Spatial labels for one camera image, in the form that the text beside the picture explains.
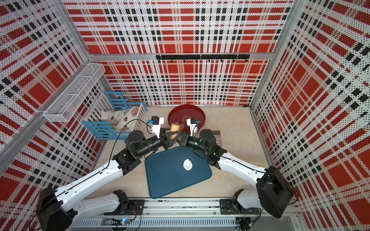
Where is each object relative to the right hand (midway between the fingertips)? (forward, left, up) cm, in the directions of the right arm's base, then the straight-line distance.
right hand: (173, 136), depth 70 cm
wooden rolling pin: (0, -2, +8) cm, 8 cm away
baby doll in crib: (+28, +42, -21) cm, 54 cm away
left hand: (0, -4, +4) cm, 6 cm away
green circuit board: (-33, +23, -25) cm, 48 cm away
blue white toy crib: (+47, +56, -20) cm, 76 cm away
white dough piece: (-5, -6, -25) cm, 26 cm away
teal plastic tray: (-6, +2, -26) cm, 27 cm away
